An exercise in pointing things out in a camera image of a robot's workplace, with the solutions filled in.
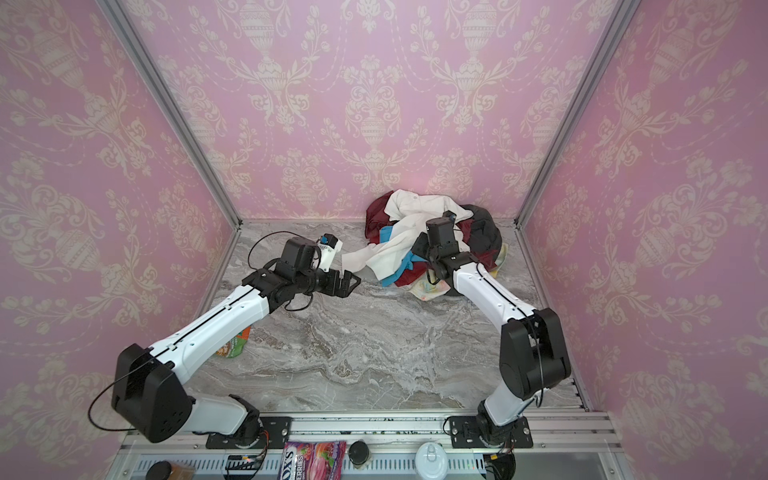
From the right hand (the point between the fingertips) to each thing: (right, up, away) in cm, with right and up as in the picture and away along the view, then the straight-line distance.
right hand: (421, 237), depth 89 cm
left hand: (-20, -11, -8) cm, 25 cm away
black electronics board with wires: (-46, -57, -16) cm, 75 cm away
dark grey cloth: (+26, +2, +23) cm, 35 cm away
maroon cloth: (-15, +8, +24) cm, 29 cm away
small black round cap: (-16, -47, -26) cm, 56 cm away
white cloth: (-1, +11, +19) cm, 22 cm away
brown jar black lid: (-56, -49, -27) cm, 79 cm away
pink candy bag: (-27, -52, -21) cm, 62 cm away
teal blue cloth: (-2, -6, +5) cm, 8 cm away
